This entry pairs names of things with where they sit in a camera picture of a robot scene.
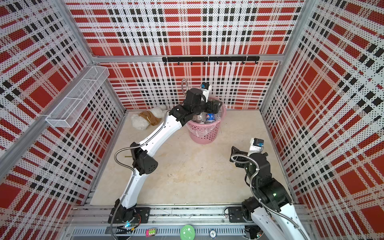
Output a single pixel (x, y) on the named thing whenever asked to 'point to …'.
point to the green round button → (187, 232)
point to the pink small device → (150, 232)
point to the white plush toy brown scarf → (143, 120)
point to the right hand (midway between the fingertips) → (243, 149)
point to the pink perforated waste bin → (207, 133)
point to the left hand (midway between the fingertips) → (216, 100)
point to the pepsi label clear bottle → (210, 118)
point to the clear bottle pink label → (200, 118)
